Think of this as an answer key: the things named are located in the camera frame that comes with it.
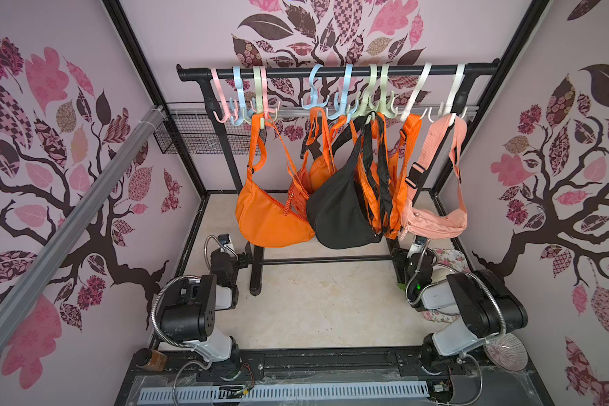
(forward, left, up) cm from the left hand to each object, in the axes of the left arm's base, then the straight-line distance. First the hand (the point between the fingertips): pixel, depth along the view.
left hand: (239, 247), depth 94 cm
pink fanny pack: (-5, -60, +23) cm, 64 cm away
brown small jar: (-37, +17, +2) cm, 41 cm away
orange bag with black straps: (-3, -12, +22) cm, 25 cm away
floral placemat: (-2, -86, -7) cm, 86 cm away
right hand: (0, -66, +3) cm, 66 cm away
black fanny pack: (-8, -35, +28) cm, 46 cm away
